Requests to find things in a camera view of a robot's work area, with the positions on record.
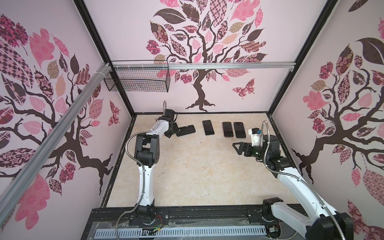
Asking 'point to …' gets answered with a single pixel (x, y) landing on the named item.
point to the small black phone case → (186, 130)
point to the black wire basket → (140, 76)
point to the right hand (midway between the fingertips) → (239, 142)
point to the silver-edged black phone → (208, 127)
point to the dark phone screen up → (239, 130)
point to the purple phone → (227, 128)
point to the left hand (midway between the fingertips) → (174, 131)
